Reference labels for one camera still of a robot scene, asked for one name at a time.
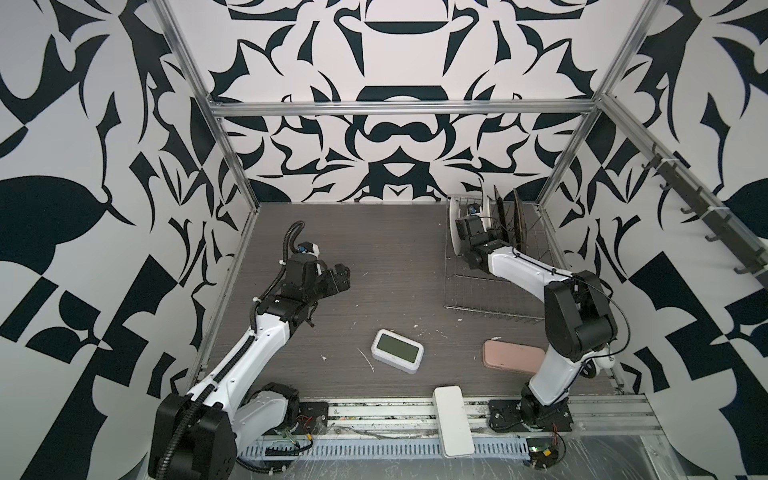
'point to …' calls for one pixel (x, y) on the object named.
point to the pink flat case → (513, 357)
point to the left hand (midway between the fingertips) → (337, 268)
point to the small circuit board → (543, 452)
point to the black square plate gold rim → (519, 223)
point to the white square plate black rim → (485, 207)
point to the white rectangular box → (455, 432)
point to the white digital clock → (397, 350)
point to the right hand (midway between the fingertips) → (489, 231)
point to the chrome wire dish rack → (473, 289)
